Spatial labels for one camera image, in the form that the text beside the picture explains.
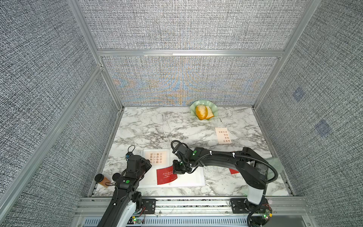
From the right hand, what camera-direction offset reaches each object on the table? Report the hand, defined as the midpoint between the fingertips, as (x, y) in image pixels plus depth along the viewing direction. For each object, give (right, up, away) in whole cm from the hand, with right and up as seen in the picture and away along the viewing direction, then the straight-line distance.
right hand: (170, 171), depth 80 cm
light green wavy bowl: (+32, +40, +33) cm, 61 cm away
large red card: (-3, -4, +3) cm, 6 cm away
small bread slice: (+28, +34, +30) cm, 54 cm away
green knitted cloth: (+65, +2, +6) cm, 65 cm away
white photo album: (+15, -5, +1) cm, 16 cm away
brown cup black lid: (-37, -2, -5) cm, 38 cm away
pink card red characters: (+37, +17, +23) cm, 47 cm away
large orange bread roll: (+21, +35, +27) cm, 49 cm away
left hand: (-11, +6, +4) cm, 13 cm away
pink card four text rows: (-9, +5, +10) cm, 14 cm away
